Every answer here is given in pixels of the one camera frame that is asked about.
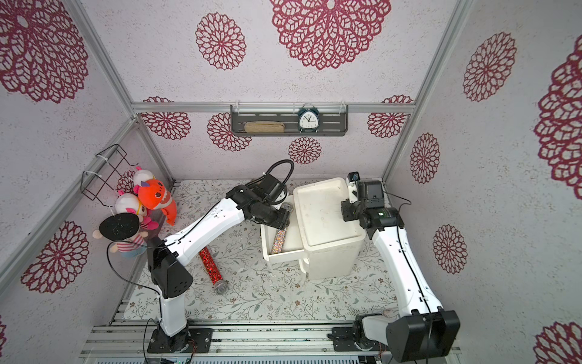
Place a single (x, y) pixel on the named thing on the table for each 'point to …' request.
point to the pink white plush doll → (129, 202)
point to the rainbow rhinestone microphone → (280, 234)
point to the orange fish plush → (154, 194)
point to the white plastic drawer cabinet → (332, 246)
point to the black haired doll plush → (123, 228)
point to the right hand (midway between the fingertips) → (350, 200)
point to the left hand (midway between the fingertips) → (282, 223)
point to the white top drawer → (293, 244)
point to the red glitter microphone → (220, 285)
